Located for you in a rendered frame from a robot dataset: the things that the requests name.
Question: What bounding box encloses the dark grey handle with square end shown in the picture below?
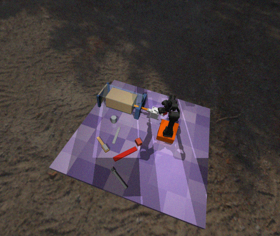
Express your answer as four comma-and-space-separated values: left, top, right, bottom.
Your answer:
110, 167, 128, 189

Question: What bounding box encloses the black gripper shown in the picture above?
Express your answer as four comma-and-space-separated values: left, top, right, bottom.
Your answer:
158, 105, 169, 114

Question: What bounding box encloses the dark grey cylinder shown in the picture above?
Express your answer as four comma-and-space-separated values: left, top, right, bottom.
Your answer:
111, 115, 116, 124

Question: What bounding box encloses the red flat bar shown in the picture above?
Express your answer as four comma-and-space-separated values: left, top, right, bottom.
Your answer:
113, 147, 137, 162

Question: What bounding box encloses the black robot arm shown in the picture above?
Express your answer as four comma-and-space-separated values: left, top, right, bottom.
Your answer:
162, 95, 180, 138

